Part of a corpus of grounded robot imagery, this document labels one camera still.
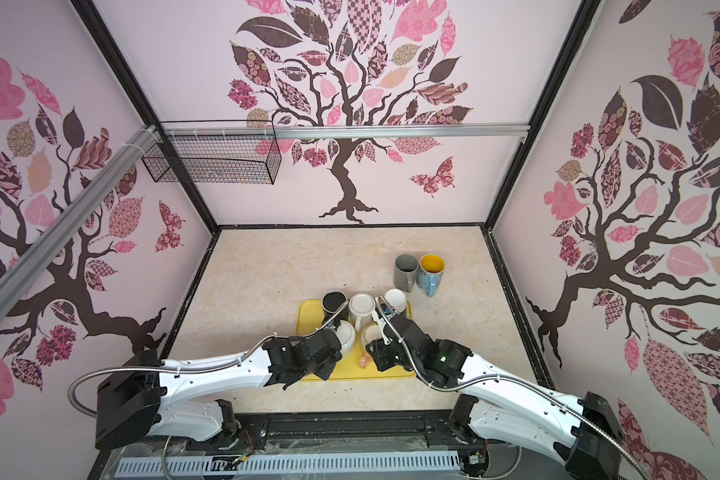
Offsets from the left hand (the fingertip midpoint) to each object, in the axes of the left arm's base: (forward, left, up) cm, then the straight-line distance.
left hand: (328, 360), depth 82 cm
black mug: (+16, 0, +6) cm, 17 cm away
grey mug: (+27, -23, +6) cm, 36 cm away
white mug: (+13, -9, +6) cm, 17 cm away
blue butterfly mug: (+25, -31, +6) cm, 41 cm away
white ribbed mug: (+5, -5, +5) cm, 9 cm away
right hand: (+1, -11, +9) cm, 15 cm away
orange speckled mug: (+6, -12, +4) cm, 14 cm away
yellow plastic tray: (+15, +8, -5) cm, 18 cm away
